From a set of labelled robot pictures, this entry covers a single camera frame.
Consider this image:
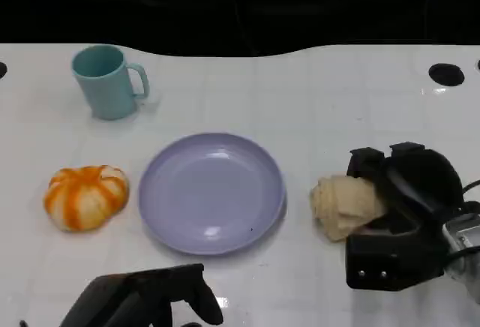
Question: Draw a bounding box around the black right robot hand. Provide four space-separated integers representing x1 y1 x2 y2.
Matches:
344 141 466 291

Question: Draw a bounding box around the pale green mug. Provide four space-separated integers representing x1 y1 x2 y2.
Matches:
70 44 151 121

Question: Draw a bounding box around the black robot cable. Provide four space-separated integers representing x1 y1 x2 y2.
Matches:
460 179 480 195
445 244 480 263

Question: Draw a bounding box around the beige towel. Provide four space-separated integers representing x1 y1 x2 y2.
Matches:
309 174 389 244

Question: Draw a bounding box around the orange and white bread roll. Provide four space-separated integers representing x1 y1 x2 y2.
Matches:
43 164 131 233

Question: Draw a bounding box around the lilac plate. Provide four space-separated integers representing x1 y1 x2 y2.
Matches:
137 133 287 256

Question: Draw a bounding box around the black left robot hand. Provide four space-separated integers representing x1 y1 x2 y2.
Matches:
58 262 225 327

